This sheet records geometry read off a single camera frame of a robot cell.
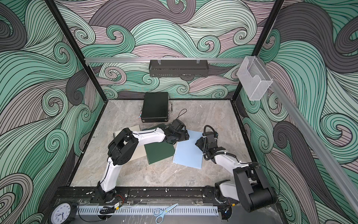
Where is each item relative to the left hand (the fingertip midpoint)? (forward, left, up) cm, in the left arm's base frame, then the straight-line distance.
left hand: (186, 136), depth 93 cm
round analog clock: (-43, +63, 0) cm, 76 cm away
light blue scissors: (-42, +15, -3) cm, 45 cm away
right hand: (-4, -7, -1) cm, 8 cm away
